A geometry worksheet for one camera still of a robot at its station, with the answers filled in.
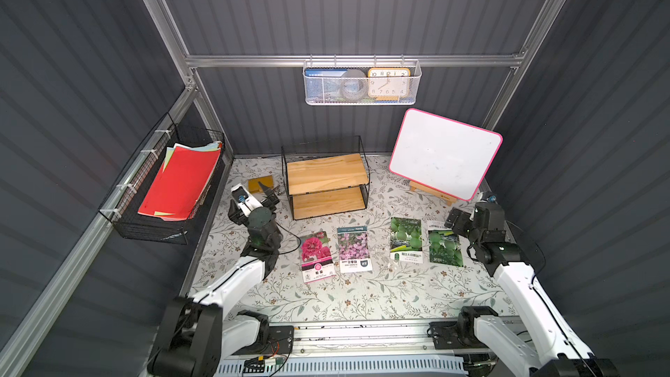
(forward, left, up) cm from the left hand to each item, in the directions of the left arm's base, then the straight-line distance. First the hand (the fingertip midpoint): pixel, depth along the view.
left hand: (244, 191), depth 78 cm
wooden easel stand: (+18, -60, -21) cm, 66 cm away
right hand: (-5, -71, -7) cm, 71 cm away
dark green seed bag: (-8, -66, -23) cm, 71 cm away
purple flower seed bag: (-8, -34, -24) cm, 42 cm away
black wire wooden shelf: (+8, -24, -7) cm, 27 cm away
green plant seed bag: (-5, -53, -24) cm, 58 cm away
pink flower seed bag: (-11, -21, -24) cm, 33 cm away
